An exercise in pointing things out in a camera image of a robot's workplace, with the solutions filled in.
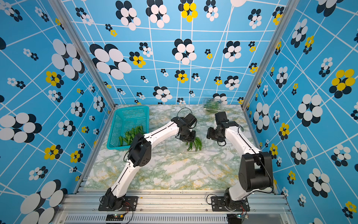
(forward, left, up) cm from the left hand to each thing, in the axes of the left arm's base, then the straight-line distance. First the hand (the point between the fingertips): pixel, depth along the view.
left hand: (196, 140), depth 92 cm
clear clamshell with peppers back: (+31, -13, +2) cm, 33 cm away
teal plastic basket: (+18, +54, -6) cm, 57 cm away
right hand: (+1, -10, +5) cm, 11 cm away
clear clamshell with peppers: (-2, -2, -3) cm, 4 cm away
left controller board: (-42, +45, -9) cm, 62 cm away
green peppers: (+3, +46, 0) cm, 46 cm away
